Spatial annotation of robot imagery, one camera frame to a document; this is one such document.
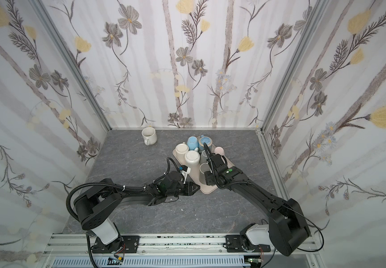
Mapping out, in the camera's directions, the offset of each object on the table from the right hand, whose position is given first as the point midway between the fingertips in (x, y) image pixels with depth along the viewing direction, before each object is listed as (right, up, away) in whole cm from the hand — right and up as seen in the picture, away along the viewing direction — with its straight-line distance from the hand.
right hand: (213, 174), depth 85 cm
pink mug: (+5, +12, +11) cm, 17 cm away
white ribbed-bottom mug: (-11, +7, +11) cm, 18 cm away
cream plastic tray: (-1, -10, +6) cm, 11 cm away
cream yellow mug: (-39, +21, +23) cm, 50 cm away
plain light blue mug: (-11, +17, +17) cm, 26 cm away
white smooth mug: (-18, +13, +17) cm, 28 cm away
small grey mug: (-4, +8, +10) cm, 14 cm away
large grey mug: (-4, +3, +4) cm, 7 cm away
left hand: (-6, -6, -1) cm, 9 cm away
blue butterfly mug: (-5, +18, +17) cm, 25 cm away
